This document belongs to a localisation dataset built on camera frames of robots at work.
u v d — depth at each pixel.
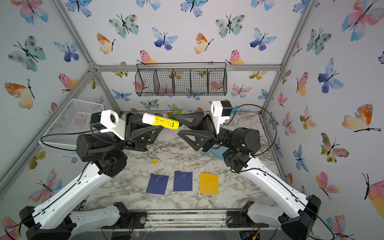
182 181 0.87
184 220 0.75
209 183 0.87
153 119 0.35
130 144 0.38
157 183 0.86
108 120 0.31
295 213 0.38
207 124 0.41
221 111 0.37
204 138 0.38
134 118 0.38
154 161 0.93
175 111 0.98
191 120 0.46
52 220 0.38
